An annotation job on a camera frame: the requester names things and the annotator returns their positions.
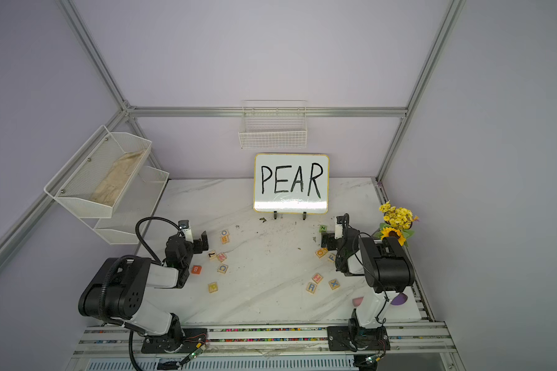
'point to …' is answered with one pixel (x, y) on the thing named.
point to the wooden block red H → (317, 278)
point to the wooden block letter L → (212, 254)
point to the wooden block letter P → (213, 287)
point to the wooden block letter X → (333, 284)
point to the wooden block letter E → (225, 239)
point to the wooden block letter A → (321, 252)
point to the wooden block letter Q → (223, 268)
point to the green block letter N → (322, 229)
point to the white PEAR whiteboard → (292, 183)
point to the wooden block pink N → (221, 256)
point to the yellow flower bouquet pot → (398, 222)
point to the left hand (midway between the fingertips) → (193, 235)
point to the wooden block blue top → (224, 232)
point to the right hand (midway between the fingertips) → (329, 230)
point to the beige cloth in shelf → (116, 178)
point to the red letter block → (196, 269)
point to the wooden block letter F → (332, 257)
